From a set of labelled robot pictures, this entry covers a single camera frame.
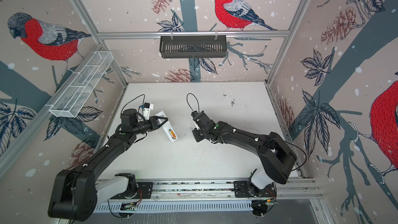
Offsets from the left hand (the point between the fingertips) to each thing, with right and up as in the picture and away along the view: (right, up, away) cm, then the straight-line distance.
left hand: (166, 120), depth 79 cm
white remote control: (+1, -4, +1) cm, 4 cm away
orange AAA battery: (+3, -8, +2) cm, 9 cm away
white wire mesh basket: (-43, +12, -6) cm, 45 cm away
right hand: (+15, -8, +6) cm, 18 cm away
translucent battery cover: (+10, -9, +15) cm, 20 cm away
